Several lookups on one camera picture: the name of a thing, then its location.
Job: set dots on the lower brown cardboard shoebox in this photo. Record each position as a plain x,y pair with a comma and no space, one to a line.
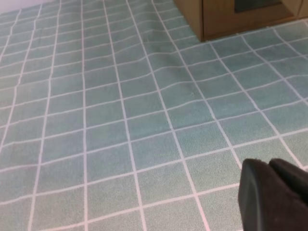
211,19

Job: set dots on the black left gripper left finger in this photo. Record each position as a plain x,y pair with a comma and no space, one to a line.
266,203

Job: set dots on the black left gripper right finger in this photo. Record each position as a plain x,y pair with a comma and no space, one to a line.
294,177

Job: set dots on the cyan checked tablecloth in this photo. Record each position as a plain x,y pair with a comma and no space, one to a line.
115,117

